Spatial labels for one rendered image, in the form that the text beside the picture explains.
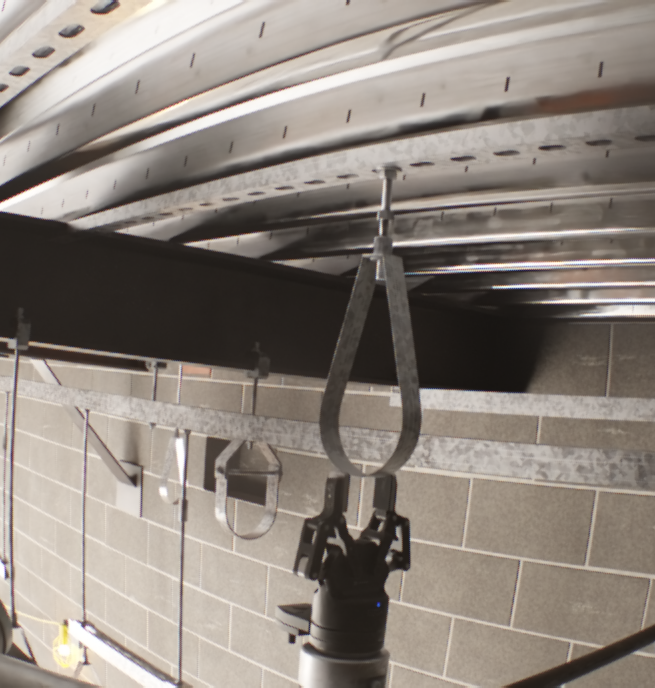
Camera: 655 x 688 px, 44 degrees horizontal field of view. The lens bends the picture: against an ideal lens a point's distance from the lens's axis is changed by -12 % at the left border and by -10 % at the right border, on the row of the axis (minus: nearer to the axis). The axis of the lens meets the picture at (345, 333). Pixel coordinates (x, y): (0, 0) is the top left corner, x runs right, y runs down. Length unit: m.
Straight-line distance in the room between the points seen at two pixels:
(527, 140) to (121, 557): 3.33
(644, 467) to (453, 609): 1.48
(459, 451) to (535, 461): 0.12
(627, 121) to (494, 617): 1.79
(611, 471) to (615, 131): 0.45
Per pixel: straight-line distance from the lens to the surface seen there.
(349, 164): 0.88
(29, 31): 0.61
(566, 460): 1.04
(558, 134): 0.72
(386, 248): 0.84
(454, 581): 2.40
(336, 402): 0.88
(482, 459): 1.11
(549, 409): 1.70
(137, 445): 3.70
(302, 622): 0.87
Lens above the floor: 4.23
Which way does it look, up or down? 4 degrees up
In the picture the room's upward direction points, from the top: 5 degrees clockwise
